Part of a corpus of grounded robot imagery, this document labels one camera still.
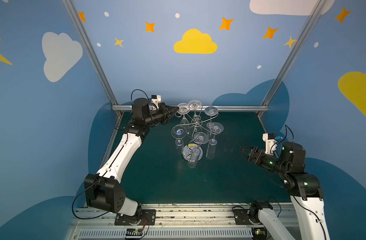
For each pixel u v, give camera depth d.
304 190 0.41
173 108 0.71
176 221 0.74
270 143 0.59
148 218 0.75
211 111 0.76
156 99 0.70
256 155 0.56
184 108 0.73
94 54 0.86
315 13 0.72
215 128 0.70
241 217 0.75
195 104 0.78
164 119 0.66
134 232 0.73
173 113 0.69
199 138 0.66
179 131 0.69
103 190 0.41
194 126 0.73
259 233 0.73
